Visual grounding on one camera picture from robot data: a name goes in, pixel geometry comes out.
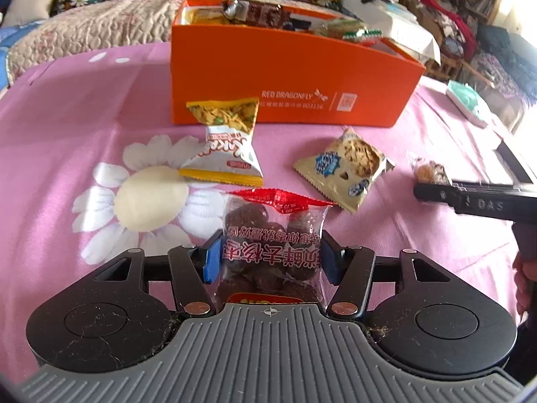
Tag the beige pillow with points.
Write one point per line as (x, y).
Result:
(25, 0)

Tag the dark brown snack packet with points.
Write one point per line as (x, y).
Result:
(266, 14)

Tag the blue bedding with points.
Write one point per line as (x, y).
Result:
(5, 37)

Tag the green white snack packet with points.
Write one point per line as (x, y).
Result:
(361, 33)

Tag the person's right hand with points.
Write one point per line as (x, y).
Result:
(528, 285)

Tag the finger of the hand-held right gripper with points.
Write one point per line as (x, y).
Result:
(495, 184)
(436, 194)

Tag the red cloth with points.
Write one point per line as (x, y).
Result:
(457, 25)

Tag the beige quilted cover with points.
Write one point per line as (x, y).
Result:
(84, 25)

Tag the small clear nut packet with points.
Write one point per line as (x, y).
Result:
(428, 172)

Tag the silver foil snack packet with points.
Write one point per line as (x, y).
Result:
(237, 9)

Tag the clear date packet red top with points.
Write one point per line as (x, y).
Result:
(268, 226)

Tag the white yellow snack packet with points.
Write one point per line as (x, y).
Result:
(226, 151)

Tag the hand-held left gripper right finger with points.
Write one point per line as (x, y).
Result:
(330, 260)

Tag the beige cookie packet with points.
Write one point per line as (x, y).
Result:
(348, 163)

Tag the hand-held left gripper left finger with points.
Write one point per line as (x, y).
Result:
(212, 258)

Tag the wicker armchair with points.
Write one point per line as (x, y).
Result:
(449, 65)

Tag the orange cardboard box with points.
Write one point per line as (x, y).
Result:
(293, 75)

